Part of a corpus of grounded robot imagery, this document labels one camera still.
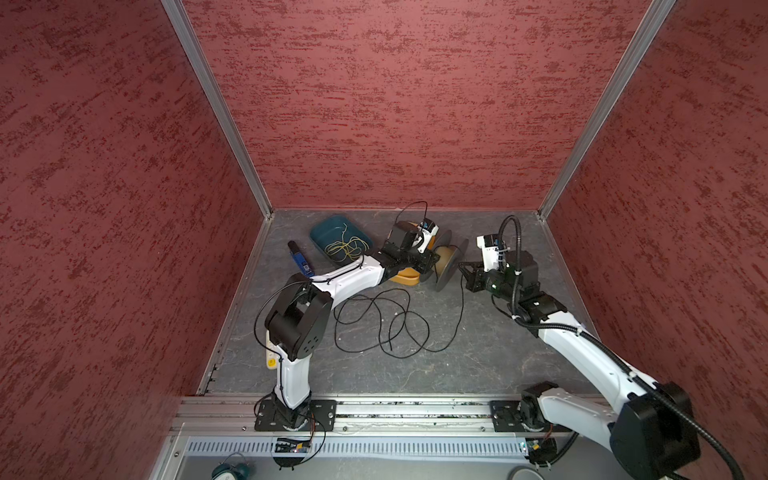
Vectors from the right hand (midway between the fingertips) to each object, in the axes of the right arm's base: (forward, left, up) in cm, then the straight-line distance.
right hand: (456, 269), depth 80 cm
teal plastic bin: (+26, +37, -17) cm, 49 cm away
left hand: (+8, +5, -5) cm, 11 cm away
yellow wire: (+22, +34, -17) cm, 44 cm away
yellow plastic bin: (+6, +13, -13) cm, 19 cm away
